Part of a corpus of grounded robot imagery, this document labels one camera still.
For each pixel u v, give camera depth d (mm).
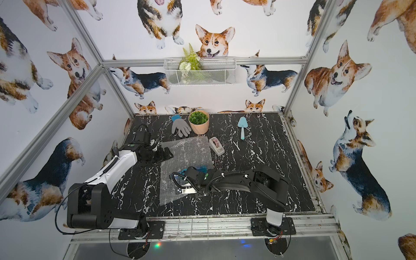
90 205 424
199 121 1031
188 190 720
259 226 733
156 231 732
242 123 1163
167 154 806
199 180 641
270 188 451
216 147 1002
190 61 820
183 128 1099
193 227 748
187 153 1005
